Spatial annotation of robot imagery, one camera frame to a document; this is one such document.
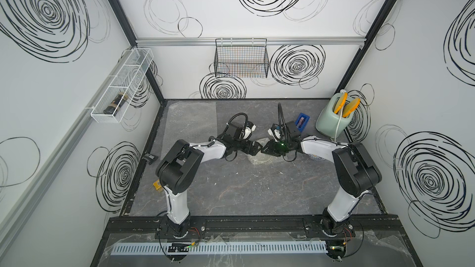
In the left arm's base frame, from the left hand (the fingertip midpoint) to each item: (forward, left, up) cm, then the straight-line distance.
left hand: (255, 144), depth 93 cm
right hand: (-4, -4, 0) cm, 6 cm away
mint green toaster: (+11, -37, +8) cm, 39 cm away
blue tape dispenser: (+15, -26, +1) cm, 31 cm away
